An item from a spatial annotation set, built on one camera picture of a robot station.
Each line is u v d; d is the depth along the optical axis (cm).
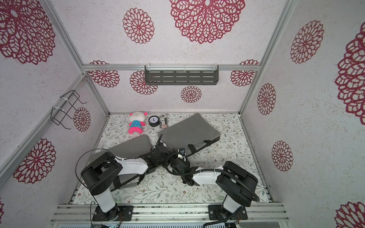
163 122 109
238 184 45
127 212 73
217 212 70
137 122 106
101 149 100
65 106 78
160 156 71
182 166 67
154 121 113
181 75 95
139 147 100
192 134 106
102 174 49
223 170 49
